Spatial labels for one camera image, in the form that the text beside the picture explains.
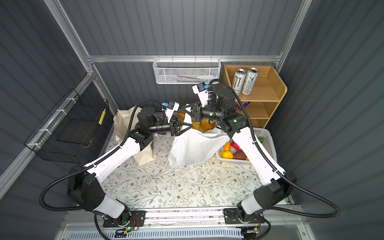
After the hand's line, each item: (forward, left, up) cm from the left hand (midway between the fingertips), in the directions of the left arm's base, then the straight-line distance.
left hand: (192, 123), depth 68 cm
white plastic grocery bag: (-3, 0, -15) cm, 15 cm away
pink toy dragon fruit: (+6, -27, -29) cm, 40 cm away
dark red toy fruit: (-2, -28, -27) cm, 39 cm away
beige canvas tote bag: (+21, +43, -17) cm, 51 cm away
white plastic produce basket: (-5, -16, -25) cm, 30 cm away
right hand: (+1, +3, +8) cm, 8 cm away
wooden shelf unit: (+27, -48, -2) cm, 55 cm away
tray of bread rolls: (+23, -10, -28) cm, 38 cm away
